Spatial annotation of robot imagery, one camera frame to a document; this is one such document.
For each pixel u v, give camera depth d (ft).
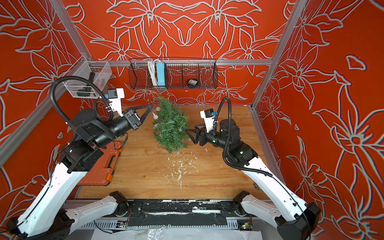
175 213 2.38
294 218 1.22
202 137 1.84
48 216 1.23
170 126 2.34
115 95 1.47
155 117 1.78
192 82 3.13
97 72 3.15
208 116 1.82
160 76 2.99
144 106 1.62
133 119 1.46
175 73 3.21
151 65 2.87
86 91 2.59
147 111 1.68
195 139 1.90
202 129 1.87
